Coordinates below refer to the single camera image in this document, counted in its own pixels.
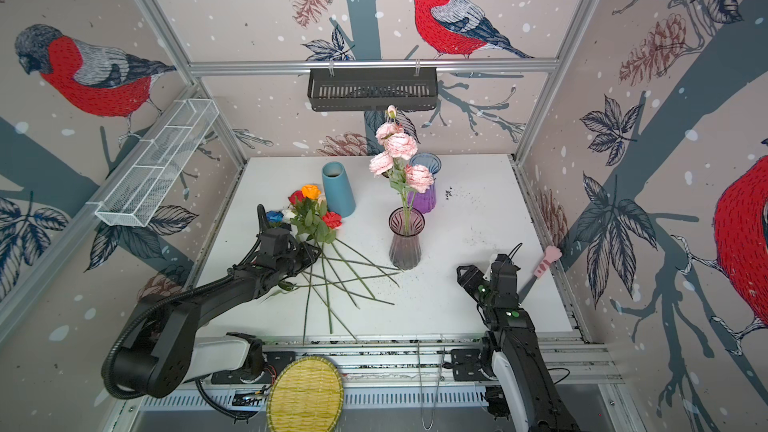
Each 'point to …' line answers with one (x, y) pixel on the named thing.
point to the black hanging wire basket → (345, 91)
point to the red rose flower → (332, 219)
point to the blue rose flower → (274, 217)
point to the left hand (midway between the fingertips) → (320, 250)
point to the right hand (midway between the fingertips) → (462, 275)
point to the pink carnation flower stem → (418, 179)
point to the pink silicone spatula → (552, 254)
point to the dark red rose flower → (296, 195)
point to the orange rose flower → (310, 191)
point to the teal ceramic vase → (338, 191)
